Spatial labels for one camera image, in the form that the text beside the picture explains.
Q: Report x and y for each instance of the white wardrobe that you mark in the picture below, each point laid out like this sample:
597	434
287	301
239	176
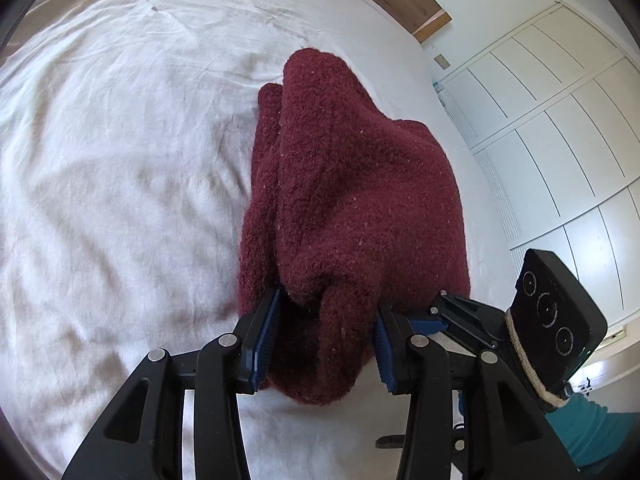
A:
550	112

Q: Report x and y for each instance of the teal sleeve forearm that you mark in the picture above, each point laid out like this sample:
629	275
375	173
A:
602	444

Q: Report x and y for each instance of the right beige wall socket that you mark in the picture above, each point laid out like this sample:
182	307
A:
442	62

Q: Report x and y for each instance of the black phone on gripper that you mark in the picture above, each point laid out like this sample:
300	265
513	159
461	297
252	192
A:
553	323

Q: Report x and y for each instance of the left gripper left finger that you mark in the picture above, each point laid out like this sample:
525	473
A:
139	433

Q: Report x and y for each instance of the white bed sheet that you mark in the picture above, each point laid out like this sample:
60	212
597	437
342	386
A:
126	133

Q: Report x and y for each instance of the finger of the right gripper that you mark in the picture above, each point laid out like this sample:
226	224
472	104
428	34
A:
432	325

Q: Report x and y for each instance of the dark red knitted sweater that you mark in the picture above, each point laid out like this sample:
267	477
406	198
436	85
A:
349	210

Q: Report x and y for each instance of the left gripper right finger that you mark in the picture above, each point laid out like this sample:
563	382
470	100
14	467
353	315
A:
440	458

